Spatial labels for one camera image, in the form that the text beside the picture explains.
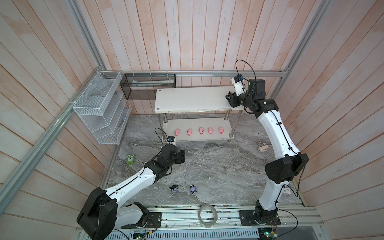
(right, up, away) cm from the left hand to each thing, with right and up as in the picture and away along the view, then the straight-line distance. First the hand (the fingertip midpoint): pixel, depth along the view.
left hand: (179, 153), depth 85 cm
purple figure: (+8, -19, -4) cm, 21 cm away
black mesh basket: (-25, +43, +13) cm, 51 cm away
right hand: (+28, +33, -5) cm, 43 cm away
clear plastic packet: (+60, -21, -4) cm, 64 cm away
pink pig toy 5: (+28, +13, +16) cm, 35 cm away
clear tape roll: (+14, -33, -14) cm, 38 cm away
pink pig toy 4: (+21, +13, +16) cm, 29 cm away
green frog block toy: (-31, -5, +9) cm, 33 cm away
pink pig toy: (-2, +12, +14) cm, 18 cm away
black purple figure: (-2, -18, -6) cm, 19 cm away
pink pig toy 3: (+14, +13, +16) cm, 25 cm away
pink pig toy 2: (+6, +12, +15) cm, 20 cm away
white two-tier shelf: (+12, +26, +37) cm, 47 cm away
